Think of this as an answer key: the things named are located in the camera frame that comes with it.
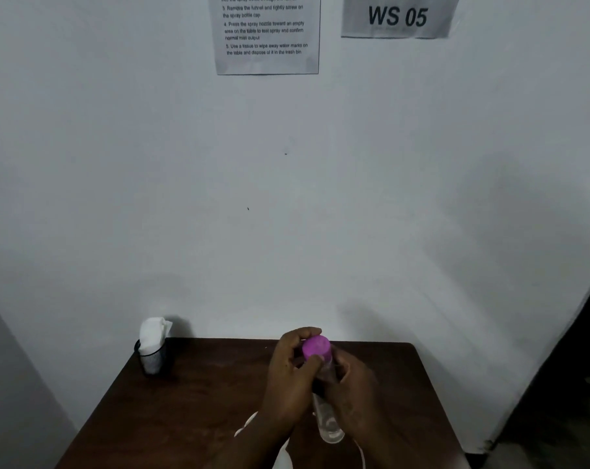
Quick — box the dark wooden table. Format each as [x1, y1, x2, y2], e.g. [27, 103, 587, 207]
[54, 337, 473, 469]

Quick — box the black cup with tissues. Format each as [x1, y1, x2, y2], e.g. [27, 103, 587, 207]
[138, 317, 175, 375]

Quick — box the white printed instruction sheet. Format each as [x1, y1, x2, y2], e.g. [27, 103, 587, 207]
[206, 0, 322, 76]

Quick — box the person's left hand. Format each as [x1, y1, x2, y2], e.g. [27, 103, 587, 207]
[261, 326, 325, 435]

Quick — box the clear plastic water bottle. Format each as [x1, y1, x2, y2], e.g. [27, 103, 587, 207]
[312, 348, 346, 445]

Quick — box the white spray bottle body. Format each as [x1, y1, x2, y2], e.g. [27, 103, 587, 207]
[272, 438, 293, 469]

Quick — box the grey wall sign label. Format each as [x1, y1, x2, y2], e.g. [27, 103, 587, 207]
[341, 0, 462, 40]

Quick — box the black mesh cup holder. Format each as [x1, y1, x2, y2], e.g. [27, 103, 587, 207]
[133, 338, 169, 377]

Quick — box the purple bottle cap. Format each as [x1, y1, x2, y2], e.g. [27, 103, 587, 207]
[302, 335, 333, 365]

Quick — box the person's right hand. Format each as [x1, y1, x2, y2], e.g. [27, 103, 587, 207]
[314, 344, 382, 438]

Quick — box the white plastic funnel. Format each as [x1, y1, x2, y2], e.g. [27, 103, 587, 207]
[233, 411, 260, 439]

